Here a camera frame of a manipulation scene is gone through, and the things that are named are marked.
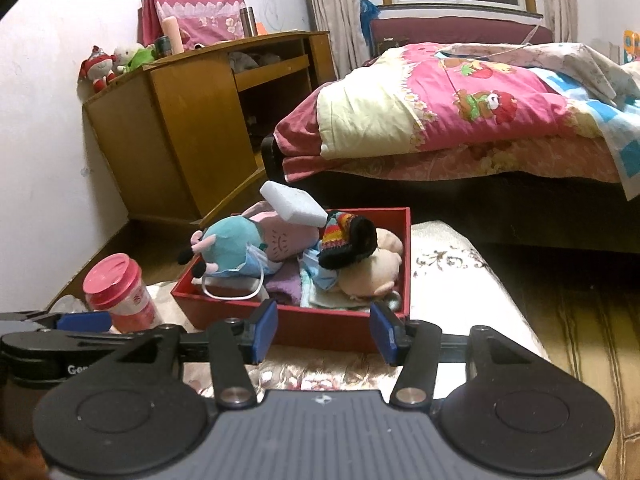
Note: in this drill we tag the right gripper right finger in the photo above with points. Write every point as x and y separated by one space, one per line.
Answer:
415 347

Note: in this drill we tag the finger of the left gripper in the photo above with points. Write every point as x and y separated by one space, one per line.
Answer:
85 322

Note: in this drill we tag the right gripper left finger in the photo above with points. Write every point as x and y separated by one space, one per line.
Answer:
232 345

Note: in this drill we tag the cream plush toy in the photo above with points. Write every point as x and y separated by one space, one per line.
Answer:
377 274

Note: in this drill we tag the purple fuzzy cloth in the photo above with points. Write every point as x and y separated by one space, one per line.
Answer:
285 286

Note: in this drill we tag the light blue face mask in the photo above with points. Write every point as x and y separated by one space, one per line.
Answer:
243 283

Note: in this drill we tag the teal pink plush toy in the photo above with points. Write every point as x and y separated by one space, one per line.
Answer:
254 243

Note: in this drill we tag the colourful striped sock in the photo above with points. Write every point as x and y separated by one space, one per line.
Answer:
347 239

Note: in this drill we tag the white sponge block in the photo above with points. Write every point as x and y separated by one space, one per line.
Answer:
294 205

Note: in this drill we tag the mint green towel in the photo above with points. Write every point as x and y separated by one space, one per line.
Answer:
314 297

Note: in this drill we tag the glass jar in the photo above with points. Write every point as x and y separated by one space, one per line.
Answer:
68 304

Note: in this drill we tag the pink lidded cup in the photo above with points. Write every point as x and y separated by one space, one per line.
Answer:
115 285

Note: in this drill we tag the wooden desk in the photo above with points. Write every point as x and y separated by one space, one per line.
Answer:
181 135

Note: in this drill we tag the bed with pink quilt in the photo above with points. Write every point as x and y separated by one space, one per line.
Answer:
429 112

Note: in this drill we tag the green white plush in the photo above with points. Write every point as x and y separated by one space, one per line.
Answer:
129 58

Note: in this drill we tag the pink cylinder bottle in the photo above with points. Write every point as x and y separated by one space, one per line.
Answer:
171 29

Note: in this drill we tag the metal thermos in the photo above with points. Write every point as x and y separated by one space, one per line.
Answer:
248 22

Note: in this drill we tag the pink cloth covered box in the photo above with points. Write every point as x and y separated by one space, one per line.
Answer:
204 22

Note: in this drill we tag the left beige curtain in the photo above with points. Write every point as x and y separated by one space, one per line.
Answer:
341 19

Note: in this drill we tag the orange toy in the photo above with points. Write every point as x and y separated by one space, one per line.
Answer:
631 46

